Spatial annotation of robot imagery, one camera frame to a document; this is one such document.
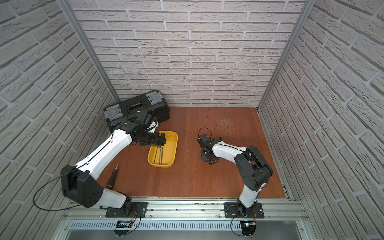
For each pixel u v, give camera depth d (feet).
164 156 3.01
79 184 1.33
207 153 2.22
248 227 2.28
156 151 3.10
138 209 2.44
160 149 3.11
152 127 2.29
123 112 3.03
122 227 2.33
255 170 1.53
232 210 2.43
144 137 2.12
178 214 2.39
